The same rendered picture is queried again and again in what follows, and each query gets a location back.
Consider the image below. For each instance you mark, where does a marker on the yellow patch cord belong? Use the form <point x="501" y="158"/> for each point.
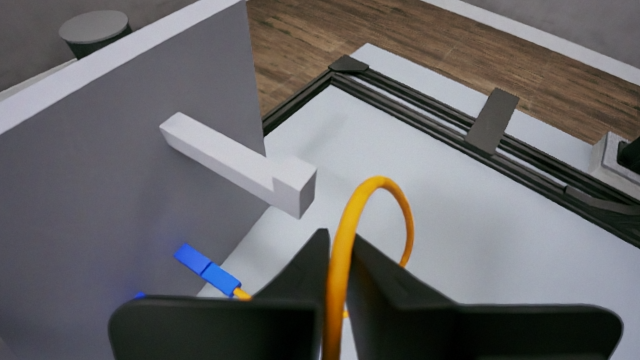
<point x="332" y="328"/>

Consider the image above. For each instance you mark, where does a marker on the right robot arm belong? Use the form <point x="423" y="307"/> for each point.
<point x="628" y="156"/>

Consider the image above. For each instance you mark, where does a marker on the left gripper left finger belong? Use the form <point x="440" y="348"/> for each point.
<point x="282" y="321"/>

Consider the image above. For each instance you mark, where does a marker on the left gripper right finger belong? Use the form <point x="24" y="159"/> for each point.
<point x="394" y="315"/>

